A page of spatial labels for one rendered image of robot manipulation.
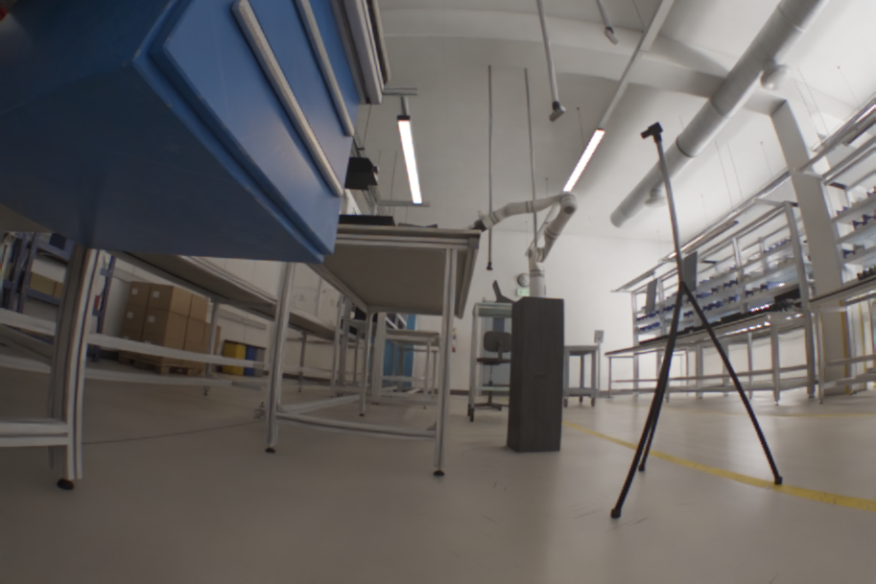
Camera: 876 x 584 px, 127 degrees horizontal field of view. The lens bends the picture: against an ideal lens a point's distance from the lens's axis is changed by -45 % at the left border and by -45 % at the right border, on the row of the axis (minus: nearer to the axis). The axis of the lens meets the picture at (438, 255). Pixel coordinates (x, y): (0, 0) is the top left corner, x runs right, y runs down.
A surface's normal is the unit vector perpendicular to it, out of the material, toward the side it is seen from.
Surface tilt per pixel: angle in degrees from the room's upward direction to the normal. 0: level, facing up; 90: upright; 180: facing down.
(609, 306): 90
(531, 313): 90
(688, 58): 90
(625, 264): 90
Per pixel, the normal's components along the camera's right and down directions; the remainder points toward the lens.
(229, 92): 1.00, 0.05
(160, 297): -0.03, -0.30
